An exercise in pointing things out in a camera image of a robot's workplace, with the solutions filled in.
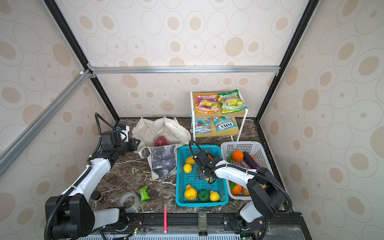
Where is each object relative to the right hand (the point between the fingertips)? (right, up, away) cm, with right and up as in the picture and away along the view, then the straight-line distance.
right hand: (205, 172), depth 89 cm
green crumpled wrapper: (-34, -10, -8) cm, 37 cm away
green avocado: (-2, -9, -11) cm, 15 cm away
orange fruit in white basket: (+20, +9, +2) cm, 22 cm away
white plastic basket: (+33, +10, +5) cm, 35 cm away
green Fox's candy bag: (+11, +30, +3) cm, 32 cm away
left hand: (-35, +21, -6) cm, 41 cm away
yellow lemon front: (+4, -10, -11) cm, 15 cm away
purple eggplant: (+28, +6, +3) cm, 29 cm away
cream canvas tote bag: (-24, +9, -10) cm, 27 cm away
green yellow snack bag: (+12, +40, -11) cm, 43 cm away
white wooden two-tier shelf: (+4, +34, -13) cm, 36 cm away
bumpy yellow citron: (-9, +7, +1) cm, 11 cm away
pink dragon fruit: (-28, +18, +7) cm, 35 cm away
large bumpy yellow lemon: (-9, -8, -12) cm, 17 cm away
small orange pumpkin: (+16, -7, -10) cm, 20 cm away
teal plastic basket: (-13, -3, -3) cm, 14 cm away
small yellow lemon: (-11, +3, -1) cm, 11 cm away
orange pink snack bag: (0, +39, -12) cm, 41 cm away
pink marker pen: (-21, -19, -15) cm, 32 cm away
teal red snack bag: (-2, +28, +1) cm, 28 cm away
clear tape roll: (-38, -14, -13) cm, 42 cm away
